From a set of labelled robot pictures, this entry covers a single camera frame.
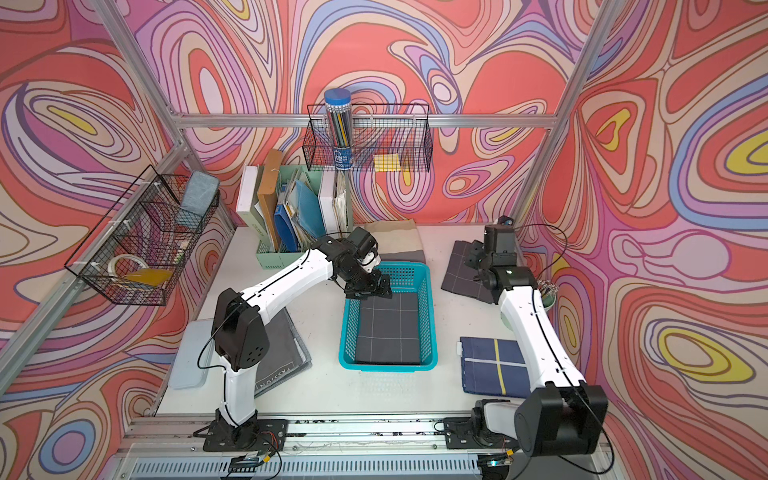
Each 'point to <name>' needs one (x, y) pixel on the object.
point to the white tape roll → (114, 260)
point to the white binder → (326, 196)
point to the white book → (246, 189)
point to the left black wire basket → (137, 253)
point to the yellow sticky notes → (387, 162)
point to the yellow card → (151, 277)
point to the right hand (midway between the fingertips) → (478, 257)
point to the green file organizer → (293, 237)
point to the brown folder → (267, 193)
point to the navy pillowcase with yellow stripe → (494, 366)
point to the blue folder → (311, 210)
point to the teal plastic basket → (405, 277)
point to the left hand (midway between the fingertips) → (385, 296)
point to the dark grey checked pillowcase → (387, 330)
